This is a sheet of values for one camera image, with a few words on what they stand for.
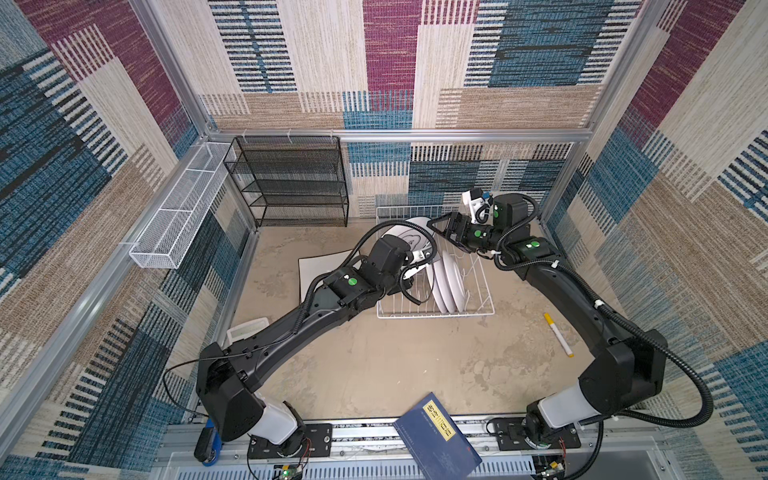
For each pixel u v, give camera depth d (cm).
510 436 73
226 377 39
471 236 67
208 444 73
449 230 67
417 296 64
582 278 99
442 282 83
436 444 73
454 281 86
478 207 71
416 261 63
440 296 83
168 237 94
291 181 110
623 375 42
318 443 73
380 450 73
